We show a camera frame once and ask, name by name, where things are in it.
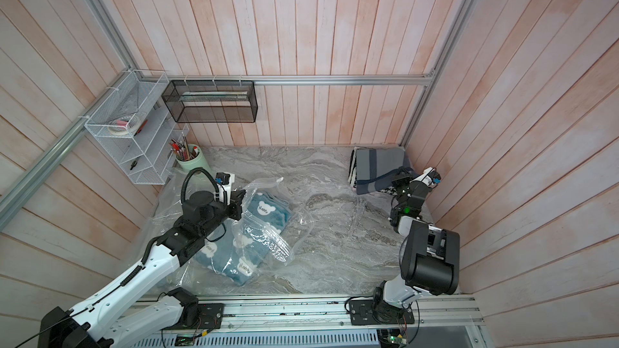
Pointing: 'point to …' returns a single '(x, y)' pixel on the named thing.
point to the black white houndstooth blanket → (352, 179)
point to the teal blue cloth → (235, 252)
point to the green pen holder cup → (191, 159)
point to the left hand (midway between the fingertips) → (244, 194)
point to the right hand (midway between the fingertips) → (398, 163)
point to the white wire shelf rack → (148, 154)
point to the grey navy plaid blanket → (375, 168)
